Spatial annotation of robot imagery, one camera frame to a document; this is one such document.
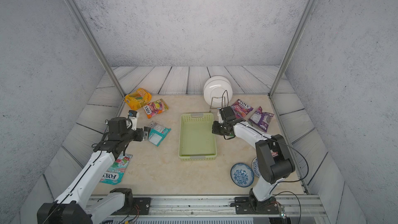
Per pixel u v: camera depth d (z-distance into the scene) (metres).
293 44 0.92
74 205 0.40
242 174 0.82
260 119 1.02
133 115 0.72
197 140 0.96
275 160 0.46
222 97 1.04
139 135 0.73
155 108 1.11
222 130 0.81
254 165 0.84
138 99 1.14
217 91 1.05
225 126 0.68
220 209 0.73
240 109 1.10
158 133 0.98
